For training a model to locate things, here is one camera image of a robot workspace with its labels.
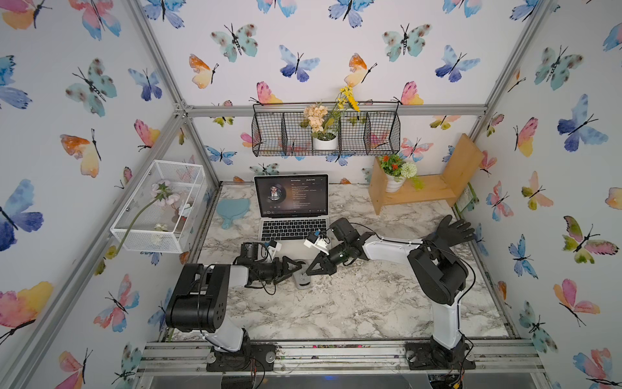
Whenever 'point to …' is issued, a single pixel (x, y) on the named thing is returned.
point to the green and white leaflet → (466, 197)
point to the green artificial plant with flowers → (394, 165)
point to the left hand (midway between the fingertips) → (298, 268)
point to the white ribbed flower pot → (392, 185)
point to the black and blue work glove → (449, 236)
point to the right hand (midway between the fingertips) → (311, 270)
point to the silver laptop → (291, 207)
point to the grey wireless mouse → (302, 279)
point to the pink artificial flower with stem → (164, 194)
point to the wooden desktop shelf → (462, 164)
